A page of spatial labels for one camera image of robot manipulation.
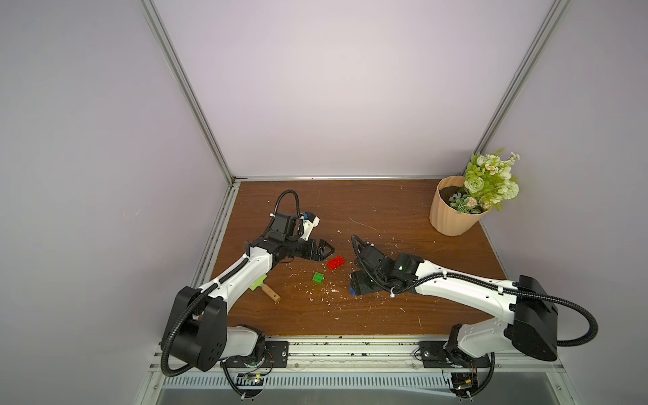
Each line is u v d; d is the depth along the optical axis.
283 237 0.67
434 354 0.73
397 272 0.55
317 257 0.73
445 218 0.92
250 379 0.71
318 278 0.87
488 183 0.82
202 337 0.42
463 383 0.70
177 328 0.42
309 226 0.78
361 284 0.70
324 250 0.74
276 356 0.73
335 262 0.91
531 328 0.39
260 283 0.87
